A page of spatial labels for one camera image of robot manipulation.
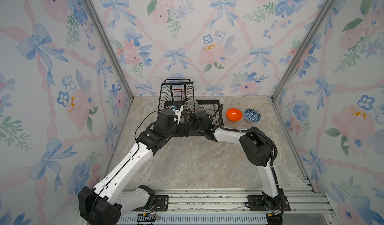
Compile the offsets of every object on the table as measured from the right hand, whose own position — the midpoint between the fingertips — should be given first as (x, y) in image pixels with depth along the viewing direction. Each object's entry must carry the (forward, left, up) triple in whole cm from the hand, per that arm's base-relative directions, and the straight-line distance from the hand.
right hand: (186, 113), depth 95 cm
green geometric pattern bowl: (-4, -4, +11) cm, 13 cm away
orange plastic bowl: (+7, -33, -10) cm, 35 cm away
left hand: (-15, 0, +13) cm, 20 cm away
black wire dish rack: (+21, +7, -4) cm, 22 cm away
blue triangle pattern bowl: (+7, -46, -11) cm, 48 cm away
